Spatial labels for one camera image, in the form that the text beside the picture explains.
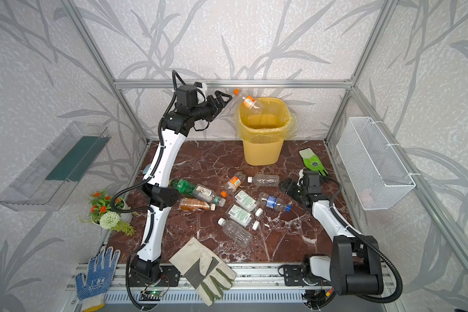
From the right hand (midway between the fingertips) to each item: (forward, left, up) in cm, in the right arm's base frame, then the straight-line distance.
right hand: (286, 181), depth 90 cm
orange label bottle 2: (+4, +23, -5) cm, 24 cm away
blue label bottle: (-8, +6, -5) cm, 11 cm away
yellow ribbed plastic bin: (+17, +10, +2) cm, 20 cm away
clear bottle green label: (-15, +21, -6) cm, 26 cm away
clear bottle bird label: (-4, +37, -5) cm, 37 cm away
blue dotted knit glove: (-37, +75, -8) cm, 84 cm away
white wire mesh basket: (-14, -24, +25) cm, 37 cm away
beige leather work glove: (-36, +34, -8) cm, 50 cm away
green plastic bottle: (+2, +50, -7) cm, 51 cm away
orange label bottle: (+30, +17, +23) cm, 42 cm away
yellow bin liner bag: (+34, +2, +8) cm, 35 cm away
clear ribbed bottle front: (-22, +23, -5) cm, 32 cm away
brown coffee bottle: (-9, +45, -5) cm, 46 cm away
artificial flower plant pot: (-17, +76, +5) cm, 78 cm away
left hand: (+20, +25, +33) cm, 46 cm away
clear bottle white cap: (+4, +9, -5) cm, 12 cm away
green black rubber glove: (+19, -18, -9) cm, 28 cm away
